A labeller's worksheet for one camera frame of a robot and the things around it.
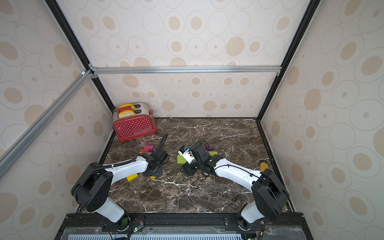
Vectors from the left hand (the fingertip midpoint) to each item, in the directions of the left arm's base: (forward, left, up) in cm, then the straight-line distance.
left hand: (158, 171), depth 90 cm
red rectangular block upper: (+15, +12, -1) cm, 20 cm away
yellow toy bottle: (+3, -63, +3) cm, 63 cm away
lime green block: (+8, -13, 0) cm, 15 cm away
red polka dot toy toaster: (+27, +18, +10) cm, 34 cm away
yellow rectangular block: (-3, +3, -2) cm, 5 cm away
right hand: (-2, -16, +9) cm, 18 cm away
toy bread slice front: (+30, +22, +19) cm, 42 cm away
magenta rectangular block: (+18, +10, -1) cm, 20 cm away
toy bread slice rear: (+37, +20, +19) cm, 46 cm away
